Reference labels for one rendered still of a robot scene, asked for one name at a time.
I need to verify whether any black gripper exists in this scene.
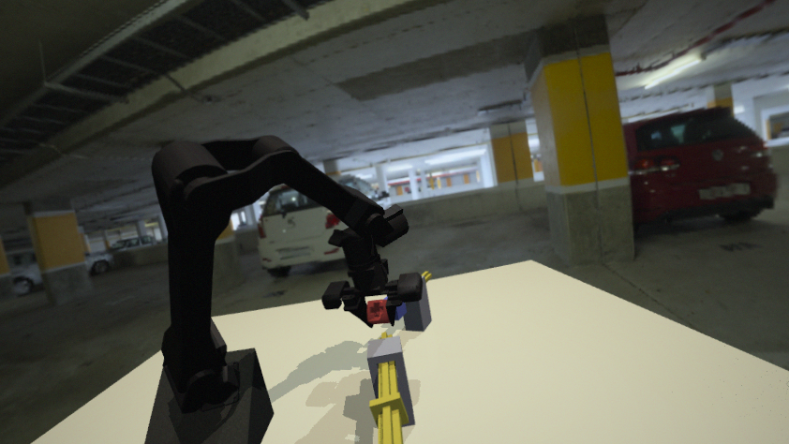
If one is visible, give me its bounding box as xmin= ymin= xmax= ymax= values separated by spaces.
xmin=321 ymin=254 xmax=423 ymax=328

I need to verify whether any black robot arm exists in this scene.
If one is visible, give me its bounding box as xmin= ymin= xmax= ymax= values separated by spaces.
xmin=152 ymin=135 xmax=409 ymax=414

